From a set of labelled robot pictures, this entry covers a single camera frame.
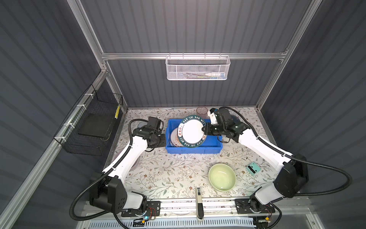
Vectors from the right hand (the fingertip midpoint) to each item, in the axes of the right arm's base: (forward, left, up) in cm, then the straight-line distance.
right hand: (203, 129), depth 81 cm
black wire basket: (+12, +63, +12) cm, 65 cm away
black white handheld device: (-35, +3, -18) cm, 40 cm away
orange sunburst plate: (+4, +18, -16) cm, 25 cm away
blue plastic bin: (+1, -8, -20) cm, 22 cm away
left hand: (-5, +24, -6) cm, 25 cm away
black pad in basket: (-4, +56, +10) cm, 57 cm away
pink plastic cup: (+9, 0, +6) cm, 11 cm away
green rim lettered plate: (+2, +8, -5) cm, 9 cm away
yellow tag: (+8, +50, +7) cm, 52 cm away
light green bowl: (-20, -11, -21) cm, 31 cm away
